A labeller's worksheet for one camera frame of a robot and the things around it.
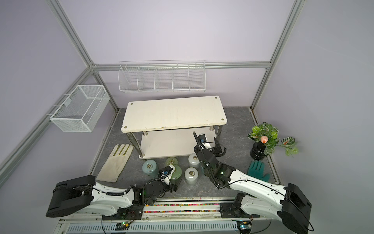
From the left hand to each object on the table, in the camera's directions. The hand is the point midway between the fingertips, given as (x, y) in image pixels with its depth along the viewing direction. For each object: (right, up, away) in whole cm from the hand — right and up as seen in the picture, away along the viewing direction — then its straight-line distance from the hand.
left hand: (177, 172), depth 79 cm
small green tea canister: (0, 0, -5) cm, 5 cm away
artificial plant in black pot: (+44, +19, -9) cm, 49 cm away
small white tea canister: (+9, +5, +6) cm, 12 cm away
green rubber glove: (+47, -1, +8) cm, 47 cm away
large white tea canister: (+8, -1, -1) cm, 8 cm away
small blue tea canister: (-15, +2, +2) cm, 15 cm away
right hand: (+17, +18, -2) cm, 24 cm away
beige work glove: (-41, -2, +10) cm, 42 cm away
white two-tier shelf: (-5, +25, -13) cm, 28 cm away
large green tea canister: (-4, +5, +4) cm, 8 cm away
